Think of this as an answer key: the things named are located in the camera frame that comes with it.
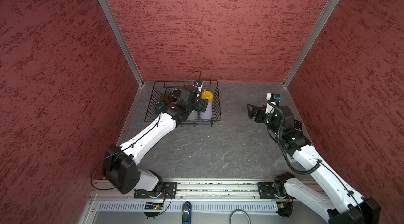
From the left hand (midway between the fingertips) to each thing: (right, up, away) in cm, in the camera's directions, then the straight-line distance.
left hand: (196, 99), depth 81 cm
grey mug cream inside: (-3, -10, +13) cm, 17 cm away
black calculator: (+62, -16, +14) cm, 66 cm away
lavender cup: (+6, -9, +12) cm, 16 cm away
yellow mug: (+5, +3, +17) cm, 18 cm away
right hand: (+29, -5, -4) cm, 30 cm away
